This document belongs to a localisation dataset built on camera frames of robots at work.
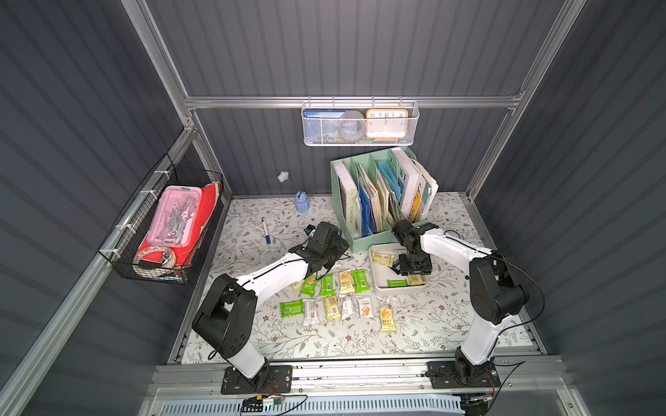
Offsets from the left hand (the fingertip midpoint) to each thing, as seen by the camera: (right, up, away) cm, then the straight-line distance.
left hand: (344, 244), depth 88 cm
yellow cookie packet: (+1, -15, +4) cm, 15 cm away
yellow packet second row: (-5, -22, -1) cm, 22 cm away
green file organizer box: (+10, +18, 0) cm, 21 cm away
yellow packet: (+14, -24, -5) cm, 28 cm away
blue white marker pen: (-31, +1, +17) cm, 36 cm away
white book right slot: (+23, +25, +4) cm, 34 cm away
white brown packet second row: (-11, -23, -3) cm, 26 cm away
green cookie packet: (-12, -15, +3) cm, 20 cm away
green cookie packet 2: (-6, -16, +3) cm, 18 cm away
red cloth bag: (-42, +16, -9) cm, 46 cm away
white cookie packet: (+7, -22, -1) cm, 23 cm away
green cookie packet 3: (+5, -13, +6) cm, 15 cm away
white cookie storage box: (+16, -12, +8) cm, 21 cm away
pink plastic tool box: (-48, +9, -16) cm, 51 cm away
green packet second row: (-18, -22, -1) cm, 28 cm away
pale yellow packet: (-17, -15, +3) cm, 23 cm away
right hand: (+26, -10, +4) cm, 29 cm away
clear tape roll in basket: (-52, 0, -21) cm, 56 cm away
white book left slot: (+1, +22, +2) cm, 22 cm away
